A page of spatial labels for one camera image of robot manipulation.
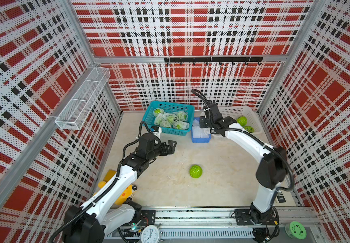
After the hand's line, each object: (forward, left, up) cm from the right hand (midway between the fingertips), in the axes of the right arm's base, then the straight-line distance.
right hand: (205, 119), depth 88 cm
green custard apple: (-26, +6, -15) cm, 30 cm away
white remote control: (-38, -38, -20) cm, 58 cm away
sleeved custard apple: (+21, +34, -13) cm, 42 cm away
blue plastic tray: (-2, +3, -19) cm, 19 cm away
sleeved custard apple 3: (+14, +22, -14) cm, 30 cm away
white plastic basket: (+28, -29, -23) cm, 46 cm away
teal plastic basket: (+6, +16, -15) cm, 23 cm away
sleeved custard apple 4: (+8, +26, -14) cm, 30 cm away
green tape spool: (-53, -37, -16) cm, 66 cm away
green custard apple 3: (+4, -32, -15) cm, 35 cm away
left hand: (-15, +20, -1) cm, 25 cm away
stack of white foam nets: (+2, +2, -16) cm, 16 cm away
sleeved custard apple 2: (+17, +15, -15) cm, 27 cm away
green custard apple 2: (+12, -29, -16) cm, 35 cm away
